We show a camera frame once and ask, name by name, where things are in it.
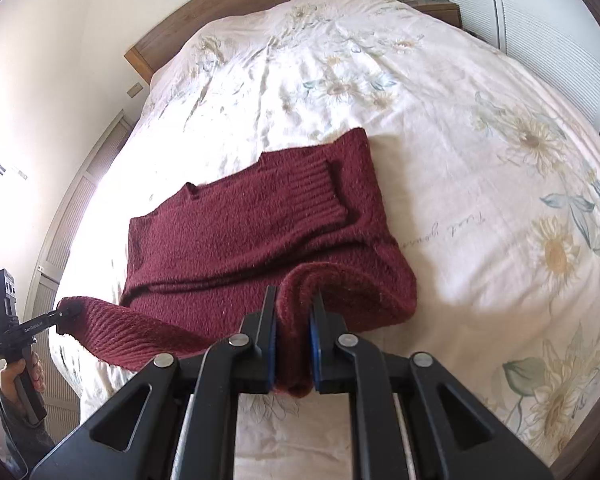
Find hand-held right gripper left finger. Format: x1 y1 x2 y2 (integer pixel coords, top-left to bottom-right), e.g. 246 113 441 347
30 285 279 480

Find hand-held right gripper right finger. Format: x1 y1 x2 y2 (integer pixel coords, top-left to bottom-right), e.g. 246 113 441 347
307 292 553 480

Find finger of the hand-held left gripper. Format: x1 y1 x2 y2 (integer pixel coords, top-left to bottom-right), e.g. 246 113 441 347
54 305 82 335

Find maroon knit sweater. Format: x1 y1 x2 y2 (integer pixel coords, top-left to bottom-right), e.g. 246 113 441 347
57 127 418 398

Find person's left forearm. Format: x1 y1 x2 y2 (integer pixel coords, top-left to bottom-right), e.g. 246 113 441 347
0 392 56 463

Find person's left hand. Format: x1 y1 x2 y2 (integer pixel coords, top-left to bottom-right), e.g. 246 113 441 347
0 351 47 403

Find white slatted radiator cover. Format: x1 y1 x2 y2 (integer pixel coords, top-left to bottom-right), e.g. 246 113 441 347
27 110 136 431

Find bed with floral duvet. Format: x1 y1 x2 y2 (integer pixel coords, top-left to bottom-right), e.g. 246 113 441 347
47 0 600 480

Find wooden bed headboard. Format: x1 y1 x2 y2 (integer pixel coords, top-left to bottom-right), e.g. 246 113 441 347
124 0 368 86

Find wooden nightstand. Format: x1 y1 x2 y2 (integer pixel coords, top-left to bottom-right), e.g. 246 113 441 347
397 0 463 28

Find white wardrobe doors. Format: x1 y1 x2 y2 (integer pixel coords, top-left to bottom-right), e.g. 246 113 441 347
482 0 600 161

